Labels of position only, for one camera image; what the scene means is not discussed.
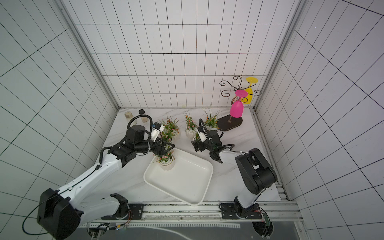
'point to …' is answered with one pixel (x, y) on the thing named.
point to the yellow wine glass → (248, 99)
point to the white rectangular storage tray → (189, 178)
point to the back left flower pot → (170, 129)
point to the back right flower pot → (211, 122)
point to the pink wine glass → (237, 107)
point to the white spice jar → (128, 115)
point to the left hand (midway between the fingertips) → (168, 146)
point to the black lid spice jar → (141, 111)
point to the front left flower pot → (166, 135)
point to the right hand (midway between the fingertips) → (200, 134)
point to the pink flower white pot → (166, 160)
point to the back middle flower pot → (191, 127)
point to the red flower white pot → (197, 138)
